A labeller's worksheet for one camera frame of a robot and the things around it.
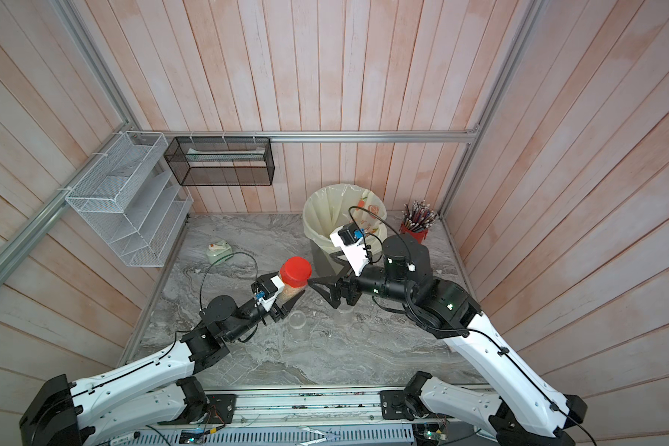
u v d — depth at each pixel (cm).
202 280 102
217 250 101
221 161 104
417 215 98
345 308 50
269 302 59
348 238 46
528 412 37
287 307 64
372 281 48
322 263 91
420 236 103
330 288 48
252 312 61
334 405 75
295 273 61
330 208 93
